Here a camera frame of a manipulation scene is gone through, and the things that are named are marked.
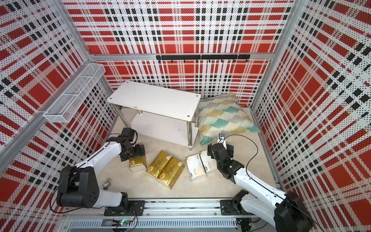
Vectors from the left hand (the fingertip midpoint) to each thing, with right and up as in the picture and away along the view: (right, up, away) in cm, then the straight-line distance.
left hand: (140, 154), depth 88 cm
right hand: (+49, +7, -4) cm, 50 cm away
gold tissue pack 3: (+20, -9, -10) cm, 24 cm away
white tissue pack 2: (+43, -5, -4) cm, 44 cm away
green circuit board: (-3, -29, -19) cm, 35 cm away
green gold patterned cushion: (+53, +25, +6) cm, 59 cm away
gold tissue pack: (+1, -4, -6) cm, 7 cm away
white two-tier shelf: (+15, +26, -13) cm, 33 cm away
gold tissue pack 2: (+12, -5, -6) cm, 15 cm away
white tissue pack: (+35, -7, -6) cm, 36 cm away
